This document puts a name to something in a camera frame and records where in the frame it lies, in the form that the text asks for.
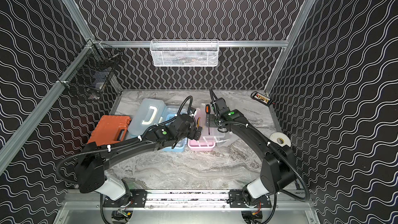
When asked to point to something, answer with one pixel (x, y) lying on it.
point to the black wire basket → (90, 73)
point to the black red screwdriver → (208, 111)
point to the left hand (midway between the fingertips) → (195, 122)
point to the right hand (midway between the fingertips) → (214, 120)
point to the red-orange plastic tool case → (110, 129)
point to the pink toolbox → (210, 136)
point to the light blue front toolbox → (168, 112)
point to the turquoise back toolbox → (151, 112)
